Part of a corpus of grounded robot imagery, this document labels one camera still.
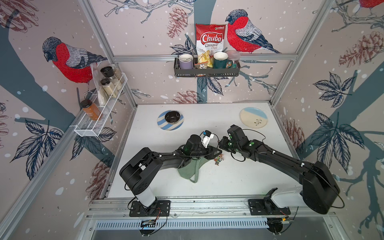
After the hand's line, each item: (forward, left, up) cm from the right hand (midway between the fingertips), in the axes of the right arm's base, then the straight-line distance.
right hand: (217, 141), depth 85 cm
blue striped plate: (+19, +36, -11) cm, 42 cm away
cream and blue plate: (+29, -30, -11) cm, 43 cm away
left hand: (-5, -2, +1) cm, 6 cm away
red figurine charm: (-7, -1, -9) cm, 11 cm away
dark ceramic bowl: (+24, +31, -7) cm, 40 cm away
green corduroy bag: (-14, +15, -9) cm, 23 cm away
